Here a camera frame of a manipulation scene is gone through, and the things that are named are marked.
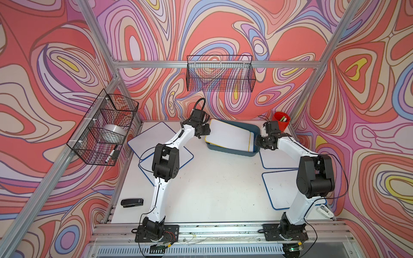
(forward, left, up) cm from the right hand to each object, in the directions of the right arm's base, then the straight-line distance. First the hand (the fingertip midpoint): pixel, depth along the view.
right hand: (257, 145), depth 97 cm
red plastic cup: (+22, -18, +3) cm, 29 cm away
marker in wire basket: (-15, +74, +19) cm, 78 cm away
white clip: (-36, -27, -7) cm, 46 cm away
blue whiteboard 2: (-23, -10, -8) cm, 26 cm away
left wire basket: (-14, +82, +28) cm, 87 cm away
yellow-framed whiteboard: (+10, +17, -1) cm, 20 cm away
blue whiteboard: (0, +45, -9) cm, 46 cm away
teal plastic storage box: (+19, -2, -3) cm, 19 cm away
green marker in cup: (+19, -21, +4) cm, 28 cm away
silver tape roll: (-10, +72, +27) cm, 77 cm away
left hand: (+11, +29, +3) cm, 31 cm away
